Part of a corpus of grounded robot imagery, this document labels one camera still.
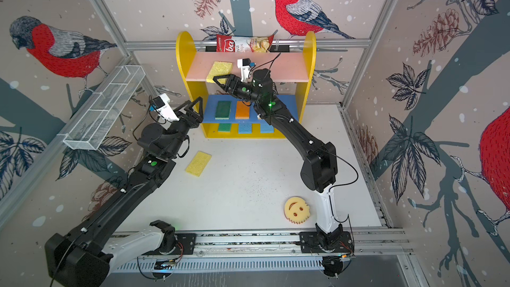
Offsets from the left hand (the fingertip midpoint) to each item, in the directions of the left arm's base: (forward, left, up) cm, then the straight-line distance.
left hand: (195, 99), depth 64 cm
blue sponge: (+21, -13, -42) cm, 48 cm away
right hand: (+10, -3, -3) cm, 11 cm away
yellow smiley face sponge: (-23, -36, -40) cm, 59 cm away
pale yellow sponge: (+22, -13, -28) cm, 38 cm away
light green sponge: (+20, -2, -40) cm, 45 cm away
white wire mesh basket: (+8, +41, -12) cm, 44 cm away
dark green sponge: (+21, -3, -26) cm, 34 cm away
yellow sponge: (-1, +9, -42) cm, 43 cm away
